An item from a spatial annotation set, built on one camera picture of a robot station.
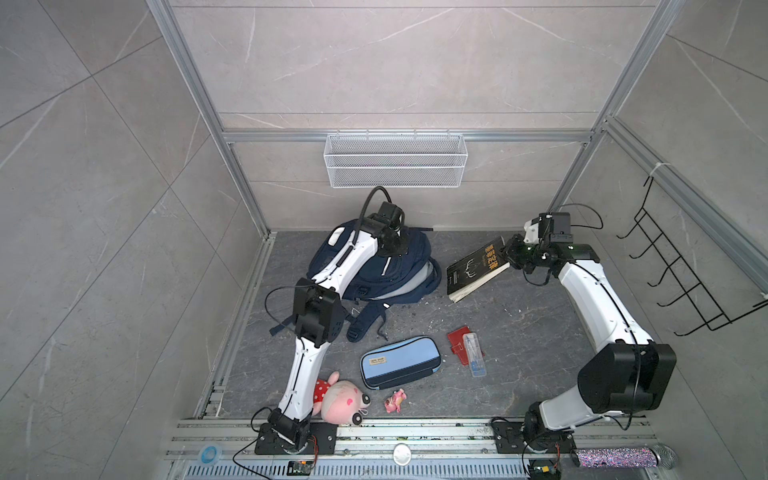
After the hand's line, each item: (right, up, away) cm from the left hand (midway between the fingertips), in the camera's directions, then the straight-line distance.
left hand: (407, 243), depth 94 cm
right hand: (+25, -1, -10) cm, 28 cm away
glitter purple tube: (+58, -51, -26) cm, 81 cm away
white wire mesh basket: (-4, +29, +6) cm, 30 cm away
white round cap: (-2, -52, -24) cm, 57 cm away
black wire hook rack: (+61, -12, -30) cm, 70 cm away
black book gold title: (+19, -9, -7) cm, 22 cm away
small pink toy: (-4, -43, -18) cm, 46 cm away
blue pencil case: (-3, -34, -10) cm, 36 cm away
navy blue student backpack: (-7, -11, -3) cm, 14 cm away
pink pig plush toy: (-18, -40, -23) cm, 49 cm away
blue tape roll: (-50, -53, -23) cm, 76 cm away
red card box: (+15, -31, -7) cm, 35 cm away
